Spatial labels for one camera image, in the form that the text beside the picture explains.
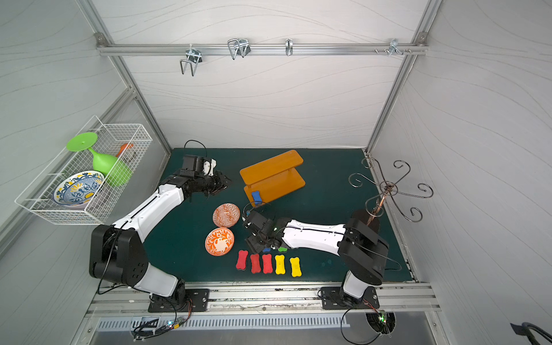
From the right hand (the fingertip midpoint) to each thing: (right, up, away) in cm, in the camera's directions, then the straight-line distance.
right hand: (255, 236), depth 83 cm
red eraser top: (0, -9, -3) cm, 9 cm away
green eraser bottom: (+11, -6, +1) cm, 12 cm away
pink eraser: (-5, -8, -3) cm, 10 cm away
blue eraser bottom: (-1, +13, +15) cm, 20 cm away
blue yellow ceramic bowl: (-49, +21, -21) cm, 57 cm away
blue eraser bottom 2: (+5, -2, -8) cm, 10 cm away
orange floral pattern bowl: (-15, -3, +3) cm, 16 cm away
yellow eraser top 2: (+16, -11, -3) cm, 19 cm away
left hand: (-10, +21, +2) cm, 24 cm away
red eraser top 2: (+5, -10, -3) cm, 11 cm away
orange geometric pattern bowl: (-15, +6, +11) cm, 19 cm away
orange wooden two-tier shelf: (+7, +23, +10) cm, 26 cm away
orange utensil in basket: (-48, +34, -5) cm, 59 cm away
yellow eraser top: (+10, -11, -4) cm, 15 cm away
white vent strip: (-7, -24, -13) cm, 28 cm away
